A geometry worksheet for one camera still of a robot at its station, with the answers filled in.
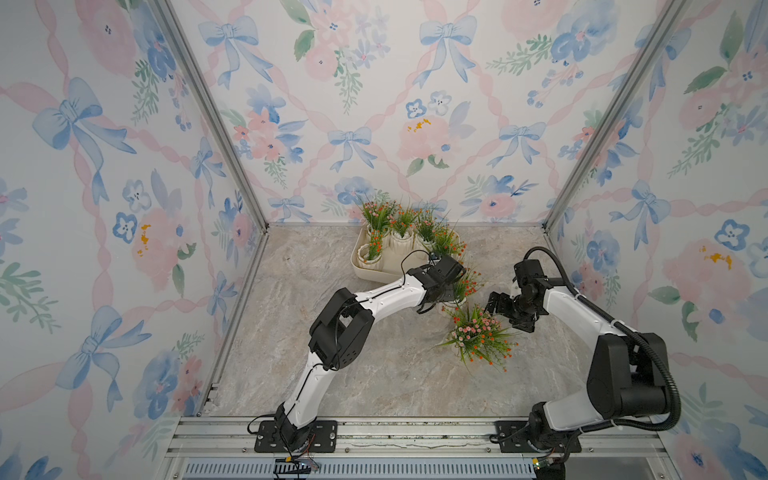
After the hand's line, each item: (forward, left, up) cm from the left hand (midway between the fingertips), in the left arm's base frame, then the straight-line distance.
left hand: (448, 290), depth 93 cm
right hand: (-4, -15, -2) cm, 15 cm away
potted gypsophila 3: (-3, -4, +7) cm, 8 cm away
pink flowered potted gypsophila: (+24, +22, +8) cm, 34 cm away
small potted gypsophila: (+22, +6, +5) cm, 23 cm away
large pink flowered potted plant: (-19, -4, +8) cm, 21 cm away
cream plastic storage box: (+20, +20, -5) cm, 29 cm away
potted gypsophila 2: (+13, 0, +8) cm, 15 cm away
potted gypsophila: (+23, +14, +3) cm, 27 cm away
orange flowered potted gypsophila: (+13, +25, +2) cm, 28 cm away
